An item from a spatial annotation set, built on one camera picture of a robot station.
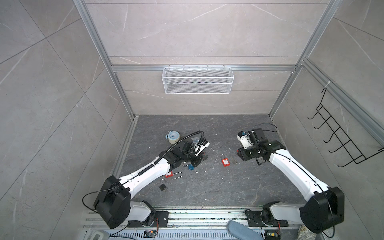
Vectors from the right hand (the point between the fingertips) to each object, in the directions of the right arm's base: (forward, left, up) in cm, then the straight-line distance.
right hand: (241, 151), depth 84 cm
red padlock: (-1, +8, -12) cm, 14 cm away
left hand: (-2, +21, +4) cm, 22 cm away
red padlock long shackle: (-7, +38, -12) cm, 41 cm away
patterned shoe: (-38, -23, -10) cm, 46 cm away
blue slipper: (-37, +6, -11) cm, 39 cm away
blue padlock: (-3, +30, -12) cm, 32 cm away
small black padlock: (-15, +46, -12) cm, 50 cm away
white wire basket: (+47, +27, +17) cm, 56 cm away
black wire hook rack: (-14, -40, +19) cm, 46 cm away
